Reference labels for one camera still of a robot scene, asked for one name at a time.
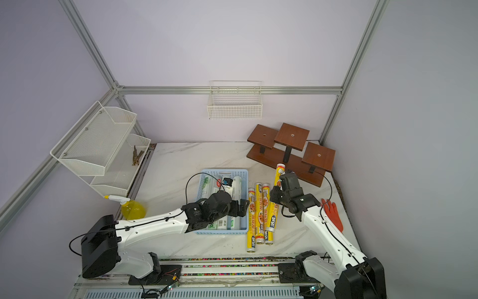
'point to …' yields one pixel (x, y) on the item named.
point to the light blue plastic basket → (219, 173)
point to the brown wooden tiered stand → (289, 146)
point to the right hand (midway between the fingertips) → (274, 196)
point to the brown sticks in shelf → (135, 156)
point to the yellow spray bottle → (131, 210)
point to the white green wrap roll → (207, 188)
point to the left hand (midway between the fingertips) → (240, 202)
